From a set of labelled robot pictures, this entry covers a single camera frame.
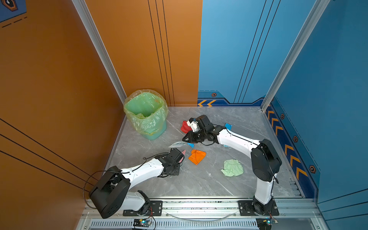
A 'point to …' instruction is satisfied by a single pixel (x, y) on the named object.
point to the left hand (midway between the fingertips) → (175, 168)
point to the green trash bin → (158, 135)
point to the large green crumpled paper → (232, 167)
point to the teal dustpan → (184, 153)
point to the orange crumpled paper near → (197, 156)
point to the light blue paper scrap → (227, 146)
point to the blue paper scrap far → (228, 126)
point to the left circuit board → (141, 223)
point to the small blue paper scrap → (192, 145)
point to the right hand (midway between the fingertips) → (182, 140)
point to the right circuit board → (264, 223)
